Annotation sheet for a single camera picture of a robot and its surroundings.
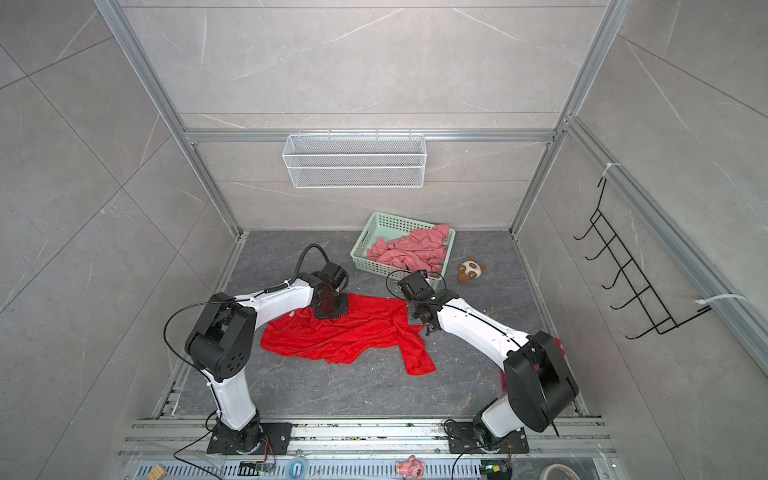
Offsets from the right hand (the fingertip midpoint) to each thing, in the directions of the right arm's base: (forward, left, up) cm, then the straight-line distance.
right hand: (422, 307), depth 89 cm
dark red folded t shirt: (-18, -22, -8) cm, 30 cm away
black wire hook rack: (-6, -46, +23) cm, 52 cm away
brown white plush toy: (+18, -19, -5) cm, 27 cm away
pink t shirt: (+26, -2, -3) cm, 26 cm away
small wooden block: (-39, +65, -6) cm, 76 cm away
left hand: (+4, +25, -5) cm, 25 cm away
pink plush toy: (-39, +6, -5) cm, 40 cm away
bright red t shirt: (-1, +15, -6) cm, 17 cm away
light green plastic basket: (+40, +9, -5) cm, 41 cm away
